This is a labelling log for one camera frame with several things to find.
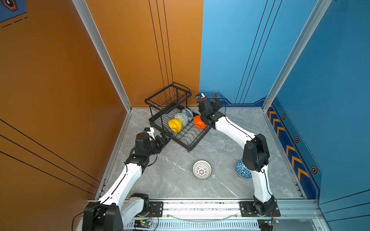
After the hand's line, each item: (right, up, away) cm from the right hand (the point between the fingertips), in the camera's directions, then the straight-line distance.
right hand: (211, 103), depth 91 cm
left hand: (-25, -20, -10) cm, 34 cm away
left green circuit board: (-37, -62, -21) cm, 76 cm away
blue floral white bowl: (-15, -6, +18) cm, 25 cm away
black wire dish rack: (-30, -7, +23) cm, 38 cm away
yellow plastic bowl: (-24, -14, +8) cm, 29 cm away
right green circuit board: (+26, -61, -22) cm, 69 cm away
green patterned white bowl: (-20, -9, +12) cm, 25 cm away
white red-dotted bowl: (-7, -41, -5) cm, 42 cm away
